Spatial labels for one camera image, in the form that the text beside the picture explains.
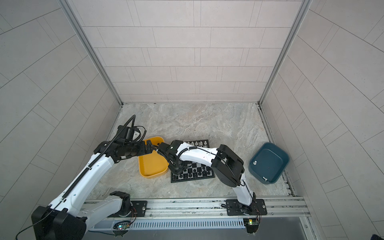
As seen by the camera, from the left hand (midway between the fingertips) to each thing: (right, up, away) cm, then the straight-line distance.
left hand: (151, 146), depth 78 cm
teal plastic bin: (+67, -12, +11) cm, 69 cm away
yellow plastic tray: (-1, -11, +7) cm, 13 cm away
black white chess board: (+23, -14, +2) cm, 27 cm away
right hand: (+14, -15, +3) cm, 21 cm away
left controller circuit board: (-8, -31, -14) cm, 35 cm away
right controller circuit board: (+50, -33, -10) cm, 61 cm away
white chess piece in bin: (+61, -18, +2) cm, 64 cm away
